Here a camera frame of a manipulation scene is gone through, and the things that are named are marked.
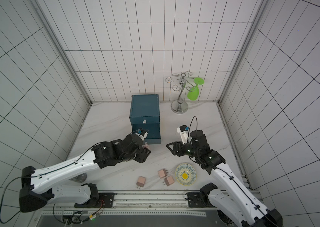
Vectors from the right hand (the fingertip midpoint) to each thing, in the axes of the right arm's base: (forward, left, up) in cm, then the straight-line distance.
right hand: (165, 146), depth 73 cm
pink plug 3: (-13, -2, -17) cm, 21 cm away
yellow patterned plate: (-8, -12, -19) cm, 24 cm away
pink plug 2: (-9, +1, -18) cm, 20 cm away
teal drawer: (+12, +8, -6) cm, 15 cm away
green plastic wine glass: (+44, -18, -1) cm, 48 cm away
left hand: (-4, +12, 0) cm, 13 cm away
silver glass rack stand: (+45, -10, -16) cm, 49 cm away
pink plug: (-14, +14, -17) cm, 26 cm away
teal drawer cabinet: (+20, +14, +3) cm, 25 cm away
